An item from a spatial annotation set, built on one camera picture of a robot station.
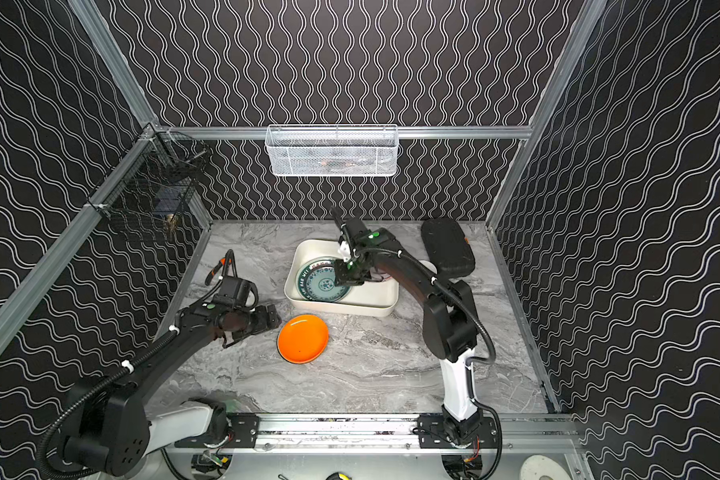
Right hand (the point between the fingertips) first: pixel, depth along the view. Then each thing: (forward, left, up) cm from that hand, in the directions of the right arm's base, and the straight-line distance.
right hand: (340, 284), depth 88 cm
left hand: (-11, +20, -4) cm, 23 cm away
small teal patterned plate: (+8, +10, -10) cm, 16 cm away
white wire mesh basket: (+64, +6, +5) cm, 64 cm away
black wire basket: (+30, +60, +17) cm, 69 cm away
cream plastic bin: (+2, -10, -10) cm, 14 cm away
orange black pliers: (+12, +47, -9) cm, 49 cm away
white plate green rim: (+8, +10, -10) cm, 16 cm away
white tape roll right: (-41, -49, -14) cm, 65 cm away
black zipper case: (+20, -35, -5) cm, 41 cm away
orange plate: (-13, +11, -10) cm, 20 cm away
